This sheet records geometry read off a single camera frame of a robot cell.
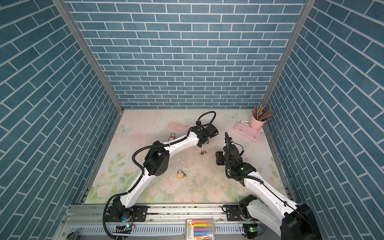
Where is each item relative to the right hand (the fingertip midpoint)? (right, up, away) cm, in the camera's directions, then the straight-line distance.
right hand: (217, 151), depth 84 cm
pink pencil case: (+24, +10, +21) cm, 34 cm away
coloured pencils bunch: (+33, +23, +19) cm, 45 cm away
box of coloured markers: (-10, -33, -15) cm, 38 cm away
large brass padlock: (-22, -14, +2) cm, 26 cm away
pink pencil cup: (+30, +15, +20) cm, 39 cm away
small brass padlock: (-9, -3, +12) cm, 15 cm away
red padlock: (-29, +6, +19) cm, 36 cm away
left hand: (-9, +5, +16) cm, 19 cm away
